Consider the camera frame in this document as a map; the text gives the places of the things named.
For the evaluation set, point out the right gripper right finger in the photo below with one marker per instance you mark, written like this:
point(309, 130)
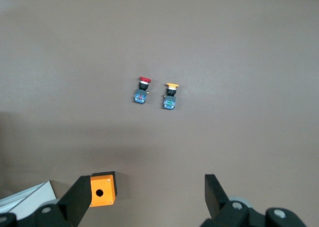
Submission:
point(216, 199)

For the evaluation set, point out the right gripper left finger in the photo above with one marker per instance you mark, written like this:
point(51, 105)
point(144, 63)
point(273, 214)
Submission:
point(72, 202)

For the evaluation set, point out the white drawer cabinet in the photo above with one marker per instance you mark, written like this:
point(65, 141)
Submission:
point(27, 198)

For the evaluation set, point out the yellow push button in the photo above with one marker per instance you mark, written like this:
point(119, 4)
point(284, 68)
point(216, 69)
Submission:
point(170, 101)

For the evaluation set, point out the red push button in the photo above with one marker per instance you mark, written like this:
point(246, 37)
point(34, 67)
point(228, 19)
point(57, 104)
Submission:
point(140, 94)

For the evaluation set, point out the orange button enclosure box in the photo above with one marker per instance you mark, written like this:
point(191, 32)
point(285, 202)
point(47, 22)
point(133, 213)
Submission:
point(104, 184)

